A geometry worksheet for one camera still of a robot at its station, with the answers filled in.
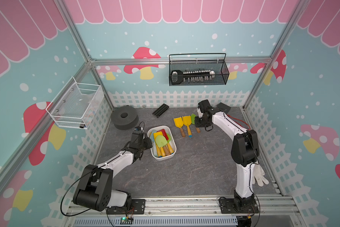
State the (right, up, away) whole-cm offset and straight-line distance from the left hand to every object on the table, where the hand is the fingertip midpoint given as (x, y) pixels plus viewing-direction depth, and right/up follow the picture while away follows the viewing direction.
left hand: (150, 142), depth 92 cm
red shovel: (+9, +5, +8) cm, 13 cm away
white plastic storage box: (+12, +8, +7) cm, 16 cm away
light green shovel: (+7, 0, +5) cm, 8 cm away
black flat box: (+57, +27, +29) cm, 70 cm away
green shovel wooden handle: (+33, +8, +11) cm, 36 cm away
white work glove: (+66, -18, -8) cm, 69 cm away
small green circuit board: (-10, -38, -19) cm, 44 cm away
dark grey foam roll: (-22, +17, +14) cm, 31 cm away
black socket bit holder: (+18, +42, -2) cm, 46 cm away
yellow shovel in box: (+5, -5, +2) cm, 7 cm away
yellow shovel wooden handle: (+22, +6, +11) cm, 25 cm away
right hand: (+32, +12, +5) cm, 35 cm away
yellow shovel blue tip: (+27, +3, +9) cm, 29 cm away
